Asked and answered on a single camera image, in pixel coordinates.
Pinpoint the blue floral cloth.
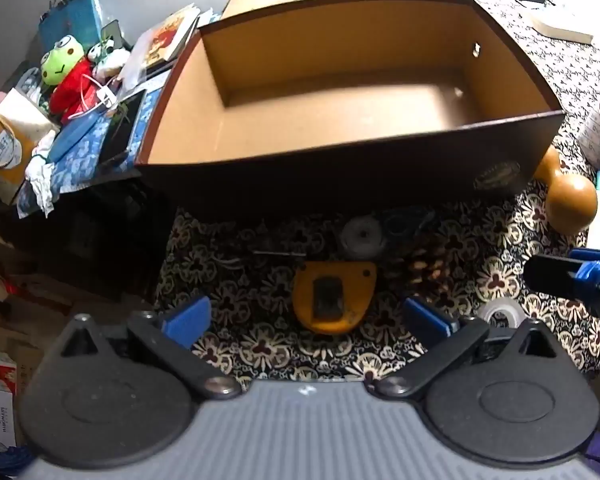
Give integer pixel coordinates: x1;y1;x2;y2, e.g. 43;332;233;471
17;72;173;216

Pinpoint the brown cardboard box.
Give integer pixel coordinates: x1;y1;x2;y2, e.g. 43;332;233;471
134;0;566;196

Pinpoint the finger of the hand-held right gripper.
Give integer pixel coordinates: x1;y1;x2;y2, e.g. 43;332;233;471
524;247;600;306

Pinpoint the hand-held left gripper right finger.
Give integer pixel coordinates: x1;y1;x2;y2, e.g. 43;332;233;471
377;297;563;401

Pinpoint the brown cardboard carton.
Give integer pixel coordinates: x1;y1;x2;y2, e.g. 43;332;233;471
0;232;46;311

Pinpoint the printed paper cup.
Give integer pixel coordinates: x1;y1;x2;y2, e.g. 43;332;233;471
577;100;600;171

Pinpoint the clear tape roll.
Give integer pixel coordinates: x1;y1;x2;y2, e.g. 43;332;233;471
340;215;383;258

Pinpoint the red cover book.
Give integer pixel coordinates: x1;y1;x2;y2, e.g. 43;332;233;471
140;5;201;66

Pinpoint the clear correction tape dispenser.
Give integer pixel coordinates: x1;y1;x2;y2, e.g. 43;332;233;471
380;207;436;241

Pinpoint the teal box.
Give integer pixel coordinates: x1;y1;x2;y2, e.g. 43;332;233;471
37;0;101;56

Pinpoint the black smartphone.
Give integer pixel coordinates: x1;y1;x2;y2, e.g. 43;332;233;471
98;89;148;166

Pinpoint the yellow tape measure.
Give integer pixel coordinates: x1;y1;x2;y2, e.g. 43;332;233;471
292;260;378;336

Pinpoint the green frog plush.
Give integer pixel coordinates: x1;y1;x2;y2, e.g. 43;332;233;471
40;35;95;123

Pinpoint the white charger cable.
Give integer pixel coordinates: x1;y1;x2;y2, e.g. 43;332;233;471
77;72;118;121

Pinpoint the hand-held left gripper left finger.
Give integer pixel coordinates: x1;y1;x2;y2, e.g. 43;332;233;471
47;296;241;401

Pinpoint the white tape roll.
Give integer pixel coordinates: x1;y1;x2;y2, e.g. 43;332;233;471
477;296;526;328

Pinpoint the white crumpled tissue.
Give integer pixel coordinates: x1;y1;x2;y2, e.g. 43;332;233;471
25;132;61;218

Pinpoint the wooden gourd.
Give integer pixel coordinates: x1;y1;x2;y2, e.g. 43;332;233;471
532;144;599;236

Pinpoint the brown pine cone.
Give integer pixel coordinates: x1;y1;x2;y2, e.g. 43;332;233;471
405;240;451;286

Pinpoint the panda plush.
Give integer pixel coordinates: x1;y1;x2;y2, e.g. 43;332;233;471
87;40;131;81

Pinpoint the blue pouch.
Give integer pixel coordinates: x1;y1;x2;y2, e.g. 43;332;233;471
50;110;106;161

